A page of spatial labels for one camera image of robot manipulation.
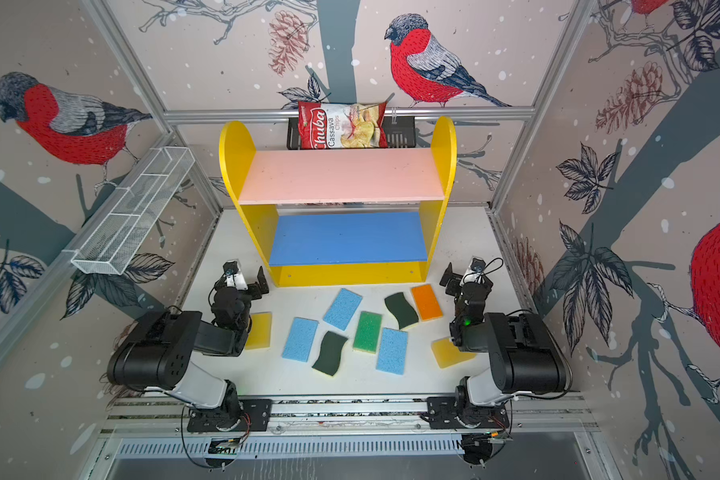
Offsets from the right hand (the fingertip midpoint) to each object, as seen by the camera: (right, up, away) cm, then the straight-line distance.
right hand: (463, 270), depth 90 cm
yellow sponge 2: (-6, -23, -6) cm, 25 cm away
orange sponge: (-11, -11, +3) cm, 15 cm away
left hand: (-68, 0, -1) cm, 68 cm away
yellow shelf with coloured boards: (-39, +18, +15) cm, 45 cm away
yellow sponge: (-62, -19, -3) cm, 65 cm away
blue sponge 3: (-22, -22, -6) cm, 32 cm away
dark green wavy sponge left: (-40, -23, -5) cm, 47 cm away
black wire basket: (-18, +45, +5) cm, 49 cm away
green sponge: (-29, -18, -3) cm, 34 cm away
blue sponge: (-49, -20, -3) cm, 53 cm away
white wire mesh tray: (-92, +17, -12) cm, 94 cm away
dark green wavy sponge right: (-18, -14, +1) cm, 22 cm away
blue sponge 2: (-37, -12, +2) cm, 39 cm away
